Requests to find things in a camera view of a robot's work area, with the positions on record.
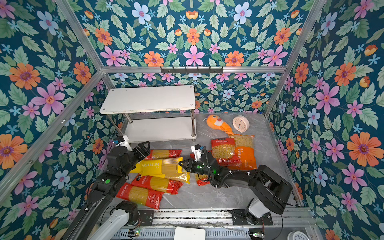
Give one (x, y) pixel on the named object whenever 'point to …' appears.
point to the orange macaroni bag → (244, 152)
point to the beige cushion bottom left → (60, 233)
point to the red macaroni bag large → (202, 179)
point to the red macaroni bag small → (223, 150)
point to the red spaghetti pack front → (140, 195)
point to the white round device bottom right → (297, 235)
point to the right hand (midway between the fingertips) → (178, 163)
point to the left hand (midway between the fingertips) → (146, 141)
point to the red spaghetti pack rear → (162, 154)
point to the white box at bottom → (189, 233)
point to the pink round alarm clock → (241, 123)
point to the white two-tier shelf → (155, 114)
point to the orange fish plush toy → (215, 122)
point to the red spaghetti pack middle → (161, 184)
